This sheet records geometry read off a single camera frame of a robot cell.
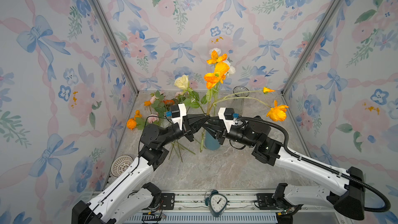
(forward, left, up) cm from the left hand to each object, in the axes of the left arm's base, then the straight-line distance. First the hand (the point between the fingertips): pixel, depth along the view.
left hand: (208, 116), depth 54 cm
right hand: (+2, +1, -5) cm, 6 cm away
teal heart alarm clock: (-20, -5, -38) cm, 44 cm away
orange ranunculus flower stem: (+24, +43, -39) cm, 63 cm away
